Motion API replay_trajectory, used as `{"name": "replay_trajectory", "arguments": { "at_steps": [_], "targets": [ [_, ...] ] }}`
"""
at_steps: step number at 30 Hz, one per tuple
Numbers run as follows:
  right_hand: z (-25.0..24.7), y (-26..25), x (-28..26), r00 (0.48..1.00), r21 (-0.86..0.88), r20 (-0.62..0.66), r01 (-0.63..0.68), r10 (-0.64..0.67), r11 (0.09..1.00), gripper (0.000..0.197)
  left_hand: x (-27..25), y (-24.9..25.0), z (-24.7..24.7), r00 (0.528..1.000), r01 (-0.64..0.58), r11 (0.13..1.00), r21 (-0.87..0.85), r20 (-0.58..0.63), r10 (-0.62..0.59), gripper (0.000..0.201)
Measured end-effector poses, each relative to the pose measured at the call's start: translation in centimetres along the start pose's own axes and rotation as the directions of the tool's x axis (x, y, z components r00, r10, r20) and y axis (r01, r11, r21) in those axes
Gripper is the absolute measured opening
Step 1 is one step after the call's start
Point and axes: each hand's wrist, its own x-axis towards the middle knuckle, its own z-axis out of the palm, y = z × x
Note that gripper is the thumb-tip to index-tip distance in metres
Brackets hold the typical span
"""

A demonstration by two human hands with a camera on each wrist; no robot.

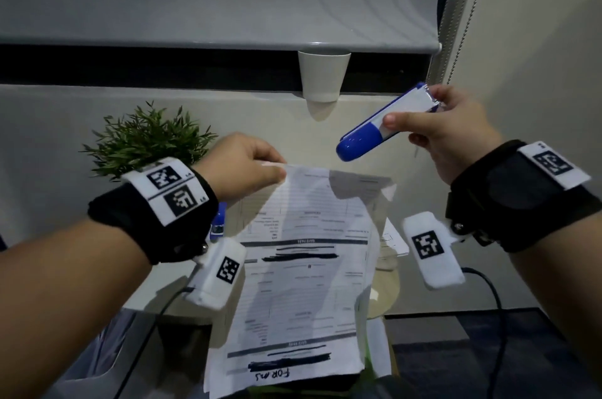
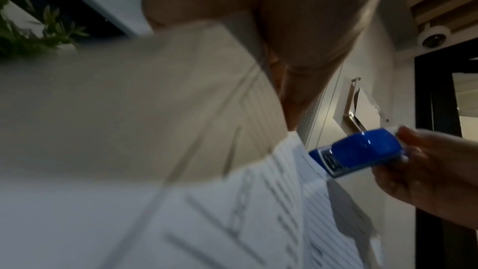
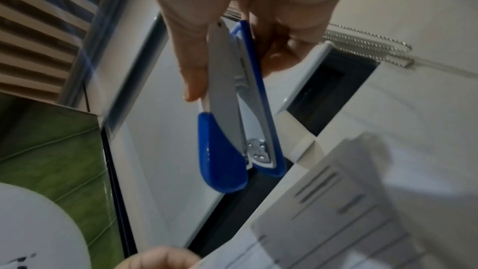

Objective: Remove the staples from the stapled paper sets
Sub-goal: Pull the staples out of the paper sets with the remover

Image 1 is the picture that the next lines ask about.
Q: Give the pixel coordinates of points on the person's right hand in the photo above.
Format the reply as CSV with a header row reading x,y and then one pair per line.
x,y
461,140

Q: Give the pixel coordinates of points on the person's left hand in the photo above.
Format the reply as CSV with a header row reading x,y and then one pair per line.
x,y
240,168

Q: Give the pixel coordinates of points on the blue white stapler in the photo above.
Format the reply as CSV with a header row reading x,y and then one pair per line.
x,y
357,144
217,224

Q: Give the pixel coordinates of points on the stack of printed papers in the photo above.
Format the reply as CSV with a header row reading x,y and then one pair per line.
x,y
392,241

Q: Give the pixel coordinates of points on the printed paper bundle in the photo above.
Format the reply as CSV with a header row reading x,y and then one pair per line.
x,y
301,281

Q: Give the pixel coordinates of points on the person's left forearm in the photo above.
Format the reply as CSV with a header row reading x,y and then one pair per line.
x,y
61,309

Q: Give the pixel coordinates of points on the green potted plant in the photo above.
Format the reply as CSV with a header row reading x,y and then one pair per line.
x,y
146,140

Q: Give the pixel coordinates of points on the white hanging cup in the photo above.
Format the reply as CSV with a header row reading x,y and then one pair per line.
x,y
324,76

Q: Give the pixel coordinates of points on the dark window pane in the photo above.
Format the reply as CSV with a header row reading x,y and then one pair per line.
x,y
141,67

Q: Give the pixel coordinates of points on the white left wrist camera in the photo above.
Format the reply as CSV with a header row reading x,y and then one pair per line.
x,y
207,290

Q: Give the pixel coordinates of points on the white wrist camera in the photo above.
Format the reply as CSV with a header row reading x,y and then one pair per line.
x,y
442,271
207,290

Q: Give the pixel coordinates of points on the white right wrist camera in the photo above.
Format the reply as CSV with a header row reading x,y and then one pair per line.
x,y
442,271

